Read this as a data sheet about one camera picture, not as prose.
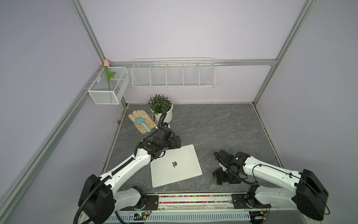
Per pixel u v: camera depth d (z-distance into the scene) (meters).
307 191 0.40
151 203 0.74
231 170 0.59
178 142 0.74
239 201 0.74
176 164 0.86
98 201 0.39
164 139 0.63
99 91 0.77
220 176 0.71
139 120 1.08
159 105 0.94
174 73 0.97
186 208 0.73
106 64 0.90
